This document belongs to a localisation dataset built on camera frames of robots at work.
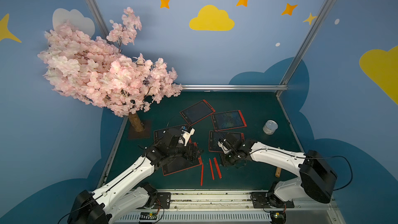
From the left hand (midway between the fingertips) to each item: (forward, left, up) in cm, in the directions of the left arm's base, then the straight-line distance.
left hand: (197, 145), depth 77 cm
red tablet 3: (+13, -10, -13) cm, 21 cm away
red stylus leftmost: (-9, -3, -15) cm, 18 cm away
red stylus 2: (-6, -11, -15) cm, 20 cm away
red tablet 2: (+26, -20, -15) cm, 36 cm away
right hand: (-4, -14, -11) cm, 18 cm away
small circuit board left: (-29, +23, -17) cm, 41 cm away
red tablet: (+34, +1, -16) cm, 37 cm away
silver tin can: (+18, -45, -10) cm, 50 cm away
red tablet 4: (-4, +9, -18) cm, 20 cm away
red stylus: (-7, -8, -15) cm, 18 cm away
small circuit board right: (-29, -39, -17) cm, 52 cm away
